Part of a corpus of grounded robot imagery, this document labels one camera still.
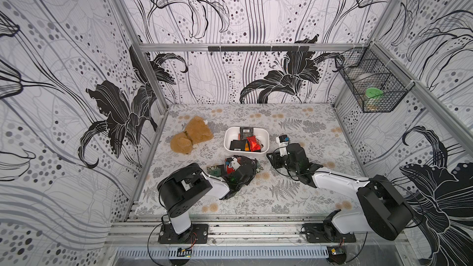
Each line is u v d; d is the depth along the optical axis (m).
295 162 0.67
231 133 1.00
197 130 0.94
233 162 0.84
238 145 0.99
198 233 0.73
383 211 0.42
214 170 0.91
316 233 0.72
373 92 0.79
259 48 0.93
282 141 0.77
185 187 0.51
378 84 0.80
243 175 0.69
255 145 0.93
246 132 1.00
